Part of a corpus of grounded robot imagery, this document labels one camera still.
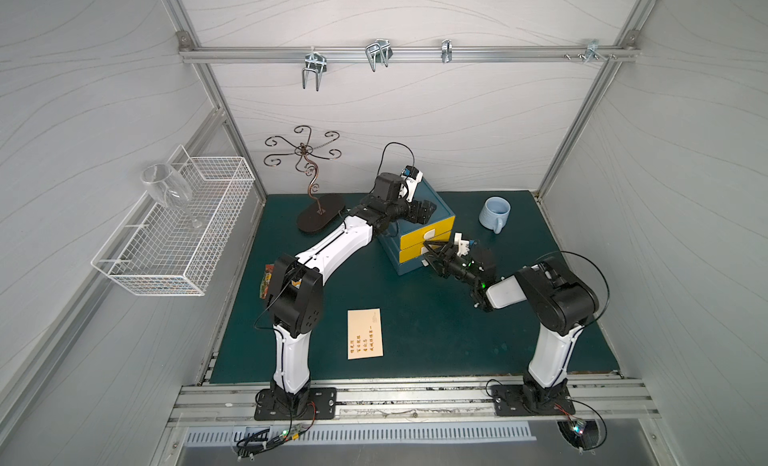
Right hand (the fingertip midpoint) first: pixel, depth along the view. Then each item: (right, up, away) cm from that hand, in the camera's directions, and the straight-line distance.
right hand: (423, 246), depth 89 cm
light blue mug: (+28, +11, +18) cm, 35 cm away
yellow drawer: (0, +4, -5) cm, 7 cm away
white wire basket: (-60, +4, -21) cm, 63 cm away
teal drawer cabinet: (-3, -4, +3) cm, 6 cm away
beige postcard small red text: (-18, -25, -5) cm, 31 cm away
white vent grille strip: (-17, -43, -19) cm, 50 cm away
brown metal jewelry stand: (-38, +9, +22) cm, 45 cm away
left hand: (+1, +13, -3) cm, 13 cm away
